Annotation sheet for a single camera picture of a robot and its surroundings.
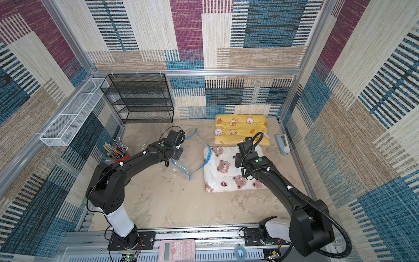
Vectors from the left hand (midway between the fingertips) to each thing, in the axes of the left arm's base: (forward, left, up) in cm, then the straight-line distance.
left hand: (175, 149), depth 93 cm
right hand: (-10, -38, +2) cm, 40 cm away
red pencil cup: (-3, +28, -3) cm, 28 cm away
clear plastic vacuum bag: (+3, -11, -9) cm, 14 cm away
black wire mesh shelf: (+35, +26, +9) cm, 44 cm away
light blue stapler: (+6, -65, -6) cm, 66 cm away
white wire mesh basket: (-5, +43, +24) cm, 50 cm away
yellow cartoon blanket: (+20, -34, -6) cm, 41 cm away
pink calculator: (-46, -6, -9) cm, 48 cm away
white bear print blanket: (-12, -25, -8) cm, 29 cm away
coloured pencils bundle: (-2, +34, +1) cm, 34 cm away
